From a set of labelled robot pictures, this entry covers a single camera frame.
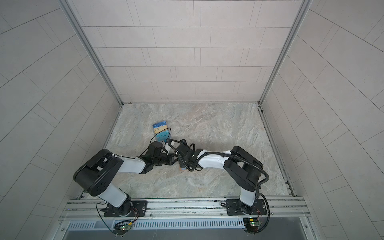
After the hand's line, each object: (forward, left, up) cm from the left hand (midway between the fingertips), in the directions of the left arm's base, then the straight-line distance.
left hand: (184, 157), depth 88 cm
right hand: (-1, 0, -2) cm, 3 cm away
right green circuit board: (-32, -34, 0) cm, 46 cm away
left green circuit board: (-33, +23, +2) cm, 41 cm away
